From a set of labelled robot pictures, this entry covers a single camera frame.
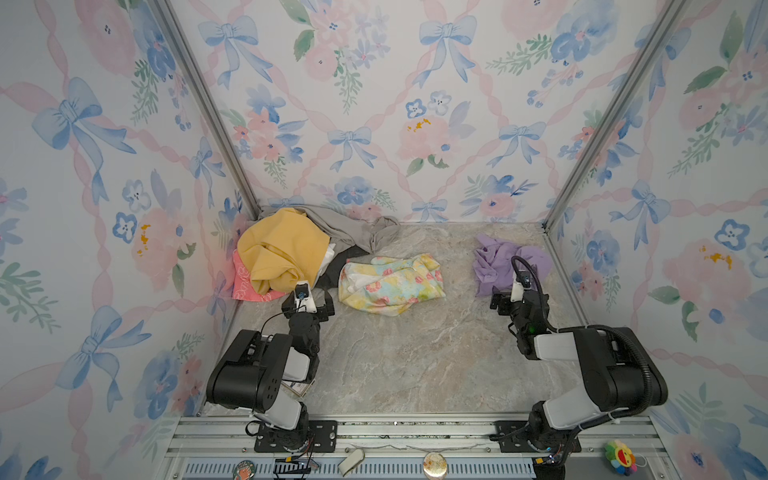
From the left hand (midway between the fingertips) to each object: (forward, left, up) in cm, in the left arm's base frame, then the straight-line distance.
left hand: (310, 288), depth 89 cm
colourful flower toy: (-40, -78, -9) cm, 89 cm away
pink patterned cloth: (+8, +27, -11) cm, 31 cm away
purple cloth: (+15, -60, -7) cm, 62 cm away
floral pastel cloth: (+4, -22, -4) cm, 23 cm away
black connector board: (-42, 0, -15) cm, 45 cm away
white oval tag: (-42, -15, -9) cm, 45 cm away
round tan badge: (-42, -34, -11) cm, 55 cm away
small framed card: (-26, 0, -10) cm, 27 cm away
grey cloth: (+29, -19, -9) cm, 35 cm away
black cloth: (+9, -3, -8) cm, 12 cm away
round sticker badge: (-43, +10, -10) cm, 46 cm away
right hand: (+4, -61, -4) cm, 62 cm away
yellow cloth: (+12, +9, +5) cm, 15 cm away
